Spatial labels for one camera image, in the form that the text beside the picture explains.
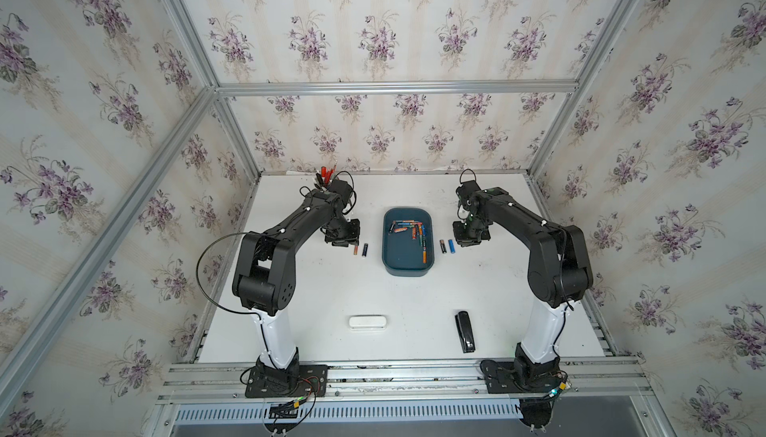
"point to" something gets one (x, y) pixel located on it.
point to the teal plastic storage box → (407, 240)
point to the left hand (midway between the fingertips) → (357, 243)
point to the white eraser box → (367, 321)
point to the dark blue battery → (365, 249)
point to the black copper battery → (443, 245)
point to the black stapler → (465, 331)
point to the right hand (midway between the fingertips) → (466, 242)
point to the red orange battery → (355, 251)
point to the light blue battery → (452, 246)
